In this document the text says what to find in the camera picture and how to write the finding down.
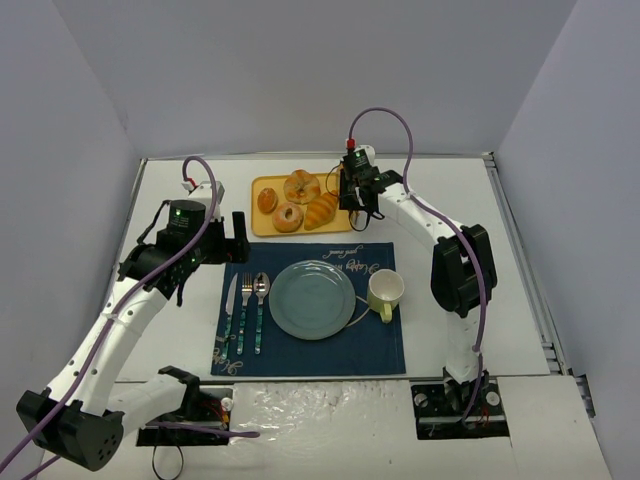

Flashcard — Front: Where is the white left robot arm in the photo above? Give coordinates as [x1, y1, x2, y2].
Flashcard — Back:
[16, 200, 250, 471]

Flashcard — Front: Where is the large bagel bread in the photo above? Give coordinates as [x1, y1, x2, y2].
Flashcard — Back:
[283, 169, 321, 205]

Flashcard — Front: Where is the round jam bun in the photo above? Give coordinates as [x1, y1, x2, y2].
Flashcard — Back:
[257, 187, 279, 214]

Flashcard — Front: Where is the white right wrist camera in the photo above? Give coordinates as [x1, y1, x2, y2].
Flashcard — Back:
[346, 138, 376, 162]

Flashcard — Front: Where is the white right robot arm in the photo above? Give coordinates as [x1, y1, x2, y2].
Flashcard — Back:
[339, 146, 497, 385]

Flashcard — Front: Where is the spoon with green handle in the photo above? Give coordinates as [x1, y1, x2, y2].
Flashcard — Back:
[253, 272, 271, 355]

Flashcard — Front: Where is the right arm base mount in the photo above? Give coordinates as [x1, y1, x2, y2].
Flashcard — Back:
[411, 379, 510, 440]

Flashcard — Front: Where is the large croissant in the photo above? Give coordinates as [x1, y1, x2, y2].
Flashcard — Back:
[304, 190, 339, 230]

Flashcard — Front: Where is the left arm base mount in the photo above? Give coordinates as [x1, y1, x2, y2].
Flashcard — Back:
[135, 386, 233, 447]

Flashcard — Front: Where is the dark blue placemat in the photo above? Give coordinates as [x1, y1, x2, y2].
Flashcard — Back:
[210, 242, 406, 378]

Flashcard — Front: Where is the sugared orange donut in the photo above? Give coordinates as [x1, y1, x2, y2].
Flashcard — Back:
[272, 202, 304, 233]

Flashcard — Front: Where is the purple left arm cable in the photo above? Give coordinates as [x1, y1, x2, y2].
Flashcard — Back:
[0, 156, 261, 480]

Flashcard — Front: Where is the knife with green handle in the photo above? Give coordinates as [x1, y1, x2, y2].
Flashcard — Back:
[221, 274, 238, 360]

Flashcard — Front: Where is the fork with green handle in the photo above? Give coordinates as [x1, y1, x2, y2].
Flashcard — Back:
[236, 272, 253, 356]

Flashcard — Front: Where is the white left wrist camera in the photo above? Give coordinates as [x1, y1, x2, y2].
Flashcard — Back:
[182, 181, 225, 220]

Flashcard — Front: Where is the pale green mug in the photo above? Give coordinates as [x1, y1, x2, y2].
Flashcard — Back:
[367, 269, 405, 324]

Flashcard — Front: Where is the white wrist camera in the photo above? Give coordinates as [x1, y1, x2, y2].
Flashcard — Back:
[346, 138, 376, 162]
[182, 181, 225, 220]

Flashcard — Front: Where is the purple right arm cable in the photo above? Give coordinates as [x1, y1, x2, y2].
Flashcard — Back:
[347, 106, 489, 426]

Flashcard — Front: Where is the blue-grey ceramic plate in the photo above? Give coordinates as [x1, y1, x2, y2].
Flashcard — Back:
[269, 260, 356, 341]

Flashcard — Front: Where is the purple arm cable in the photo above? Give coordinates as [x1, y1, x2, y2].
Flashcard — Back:
[347, 106, 489, 426]
[0, 156, 261, 480]

